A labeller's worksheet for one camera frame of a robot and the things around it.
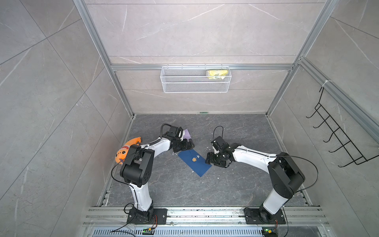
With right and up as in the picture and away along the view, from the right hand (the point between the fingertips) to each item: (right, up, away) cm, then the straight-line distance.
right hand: (209, 162), depth 89 cm
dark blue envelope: (-9, 0, +4) cm, 9 cm away
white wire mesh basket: (-10, +55, +12) cm, 57 cm away
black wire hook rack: (+56, +10, -31) cm, 65 cm away
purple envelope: (-15, +16, +18) cm, 28 cm away
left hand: (-12, +10, +7) cm, 17 cm away
